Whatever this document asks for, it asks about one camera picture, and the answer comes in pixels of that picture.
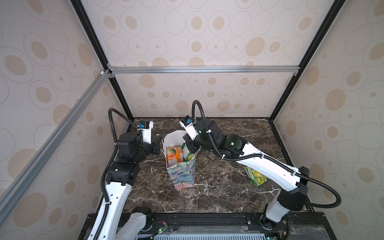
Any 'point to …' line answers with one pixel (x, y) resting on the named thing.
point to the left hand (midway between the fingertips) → (165, 135)
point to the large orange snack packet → (174, 155)
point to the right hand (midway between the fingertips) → (184, 136)
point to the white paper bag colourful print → (182, 175)
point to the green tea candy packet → (187, 154)
